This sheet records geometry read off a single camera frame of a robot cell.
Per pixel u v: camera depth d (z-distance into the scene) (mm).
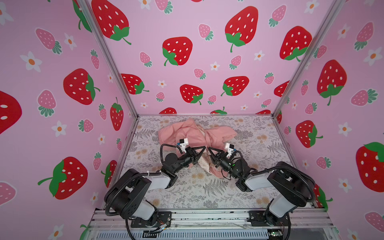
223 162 724
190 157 706
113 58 877
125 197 440
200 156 752
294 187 464
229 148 781
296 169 982
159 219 730
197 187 846
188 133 1012
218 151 752
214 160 743
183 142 775
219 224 731
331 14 706
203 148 759
